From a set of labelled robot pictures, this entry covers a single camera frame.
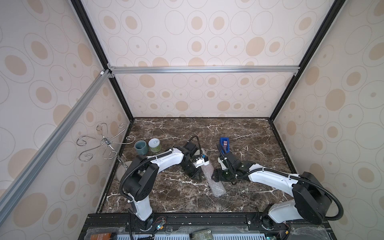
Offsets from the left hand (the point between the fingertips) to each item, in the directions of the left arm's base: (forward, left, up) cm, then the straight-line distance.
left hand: (204, 179), depth 81 cm
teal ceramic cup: (+23, +41, -4) cm, 47 cm away
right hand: (+3, -10, -3) cm, 11 cm away
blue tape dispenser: (+25, -14, 0) cm, 29 cm away
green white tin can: (+24, +32, -2) cm, 40 cm away
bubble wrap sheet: (-4, -7, -1) cm, 8 cm away
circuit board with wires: (-19, +20, -5) cm, 28 cm away
